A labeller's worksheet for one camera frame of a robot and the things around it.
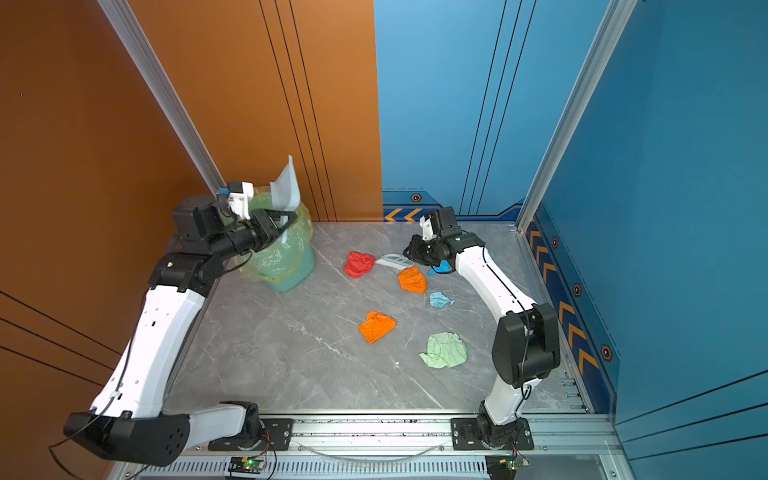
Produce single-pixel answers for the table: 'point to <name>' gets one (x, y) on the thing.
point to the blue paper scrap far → (444, 266)
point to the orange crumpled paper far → (411, 279)
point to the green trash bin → (298, 277)
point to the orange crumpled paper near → (376, 326)
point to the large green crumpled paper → (445, 349)
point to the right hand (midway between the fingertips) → (404, 252)
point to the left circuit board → (247, 465)
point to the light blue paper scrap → (440, 300)
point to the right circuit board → (503, 467)
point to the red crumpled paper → (358, 264)
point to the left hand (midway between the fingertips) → (295, 213)
